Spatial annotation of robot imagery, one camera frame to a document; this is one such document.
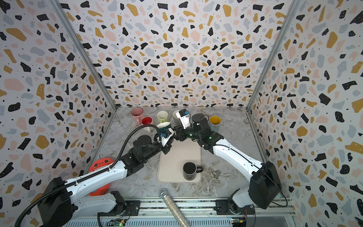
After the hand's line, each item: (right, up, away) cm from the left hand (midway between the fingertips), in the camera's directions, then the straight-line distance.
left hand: (175, 134), depth 74 cm
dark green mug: (-6, +4, -2) cm, 7 cm away
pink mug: (-32, +12, +32) cm, 47 cm away
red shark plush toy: (-45, -17, +6) cm, 49 cm away
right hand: (-2, +2, 0) cm, 3 cm away
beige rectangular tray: (-5, -21, +16) cm, 27 cm away
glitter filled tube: (+3, -41, -4) cm, 41 cm away
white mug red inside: (-24, +7, +30) cm, 39 cm away
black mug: (+8, -20, +5) cm, 22 cm away
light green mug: (-13, +10, +32) cm, 36 cm away
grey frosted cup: (-3, +6, +28) cm, 29 cm away
